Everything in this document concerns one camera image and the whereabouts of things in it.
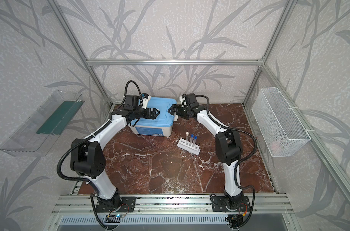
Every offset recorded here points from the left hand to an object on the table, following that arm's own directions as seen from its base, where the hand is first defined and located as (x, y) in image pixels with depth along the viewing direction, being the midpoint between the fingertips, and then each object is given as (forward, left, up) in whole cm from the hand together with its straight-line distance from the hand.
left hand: (155, 106), depth 90 cm
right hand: (+1, -12, -3) cm, 12 cm away
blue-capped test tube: (-18, -23, -10) cm, 31 cm away
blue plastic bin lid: (-6, -6, -4) cm, 9 cm away
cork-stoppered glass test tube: (-16, -20, -6) cm, 27 cm away
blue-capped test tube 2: (-19, -25, -11) cm, 33 cm away
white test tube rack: (-17, -18, -18) cm, 30 cm away
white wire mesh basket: (-27, -61, +15) cm, 68 cm away
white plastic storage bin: (-10, +4, -13) cm, 17 cm away
